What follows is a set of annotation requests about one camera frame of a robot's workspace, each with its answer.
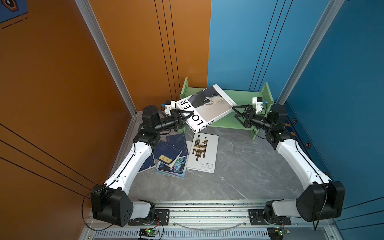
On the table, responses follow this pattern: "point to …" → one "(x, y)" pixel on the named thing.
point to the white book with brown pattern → (202, 152)
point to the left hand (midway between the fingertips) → (193, 115)
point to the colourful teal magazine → (178, 170)
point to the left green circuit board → (149, 232)
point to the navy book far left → (149, 163)
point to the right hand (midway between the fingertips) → (232, 113)
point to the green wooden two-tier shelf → (230, 119)
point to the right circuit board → (277, 233)
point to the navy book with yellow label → (166, 153)
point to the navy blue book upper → (178, 141)
